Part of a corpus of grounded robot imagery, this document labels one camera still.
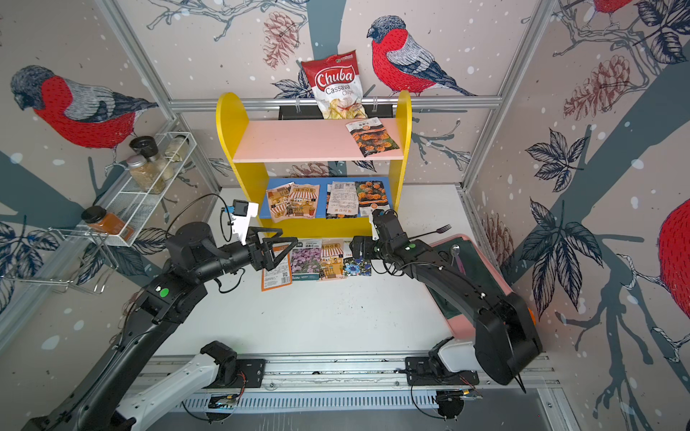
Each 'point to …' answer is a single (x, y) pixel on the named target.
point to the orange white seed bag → (280, 274)
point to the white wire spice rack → (125, 206)
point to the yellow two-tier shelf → (311, 176)
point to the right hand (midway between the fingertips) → (361, 243)
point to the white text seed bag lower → (341, 200)
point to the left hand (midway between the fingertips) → (291, 233)
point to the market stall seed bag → (331, 259)
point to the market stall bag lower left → (278, 198)
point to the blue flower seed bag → (352, 266)
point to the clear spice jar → (177, 148)
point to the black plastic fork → (440, 230)
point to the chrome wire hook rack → (66, 259)
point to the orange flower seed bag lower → (371, 197)
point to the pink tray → (463, 327)
